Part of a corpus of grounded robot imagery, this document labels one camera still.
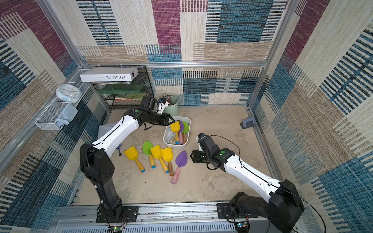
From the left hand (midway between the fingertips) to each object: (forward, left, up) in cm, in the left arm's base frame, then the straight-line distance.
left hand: (171, 119), depth 85 cm
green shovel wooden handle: (+5, -8, -18) cm, 20 cm away
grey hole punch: (+12, -54, -19) cm, 58 cm away
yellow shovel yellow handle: (-9, +11, -21) cm, 25 cm away
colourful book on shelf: (+21, +29, 0) cm, 36 cm away
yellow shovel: (-11, +26, -20) cm, 34 cm away
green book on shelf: (+26, +35, +3) cm, 44 cm away
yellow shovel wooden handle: (-12, +4, -21) cm, 24 cm away
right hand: (-18, -12, -9) cm, 23 cm away
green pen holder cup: (+19, +1, -11) cm, 23 cm away
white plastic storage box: (+14, -4, -15) cm, 21 cm away
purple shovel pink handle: (+1, -5, -17) cm, 18 cm away
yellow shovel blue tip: (+8, -1, -18) cm, 20 cm away
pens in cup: (+22, +4, -3) cm, 23 cm away
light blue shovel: (+3, +2, -20) cm, 20 cm away
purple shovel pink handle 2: (-15, -5, -21) cm, 27 cm away
